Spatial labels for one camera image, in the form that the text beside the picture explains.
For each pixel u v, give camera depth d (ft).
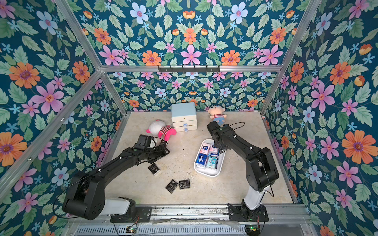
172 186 2.64
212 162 2.82
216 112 3.64
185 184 2.69
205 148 3.03
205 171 2.83
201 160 2.83
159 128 3.32
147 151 2.42
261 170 1.53
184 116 3.20
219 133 2.10
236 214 2.40
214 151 2.98
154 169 2.88
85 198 1.38
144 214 2.41
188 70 3.08
